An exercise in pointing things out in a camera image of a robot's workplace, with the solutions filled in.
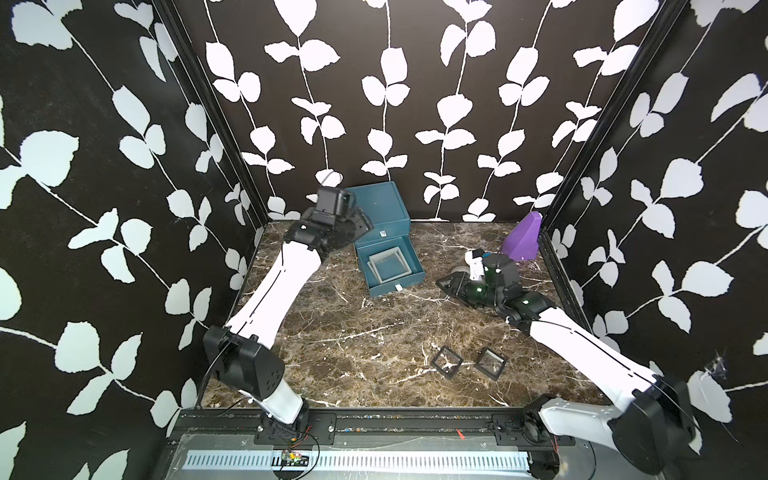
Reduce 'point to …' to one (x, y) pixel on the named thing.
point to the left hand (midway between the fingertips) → (366, 219)
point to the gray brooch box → (388, 265)
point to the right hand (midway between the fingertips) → (436, 280)
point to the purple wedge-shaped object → (522, 241)
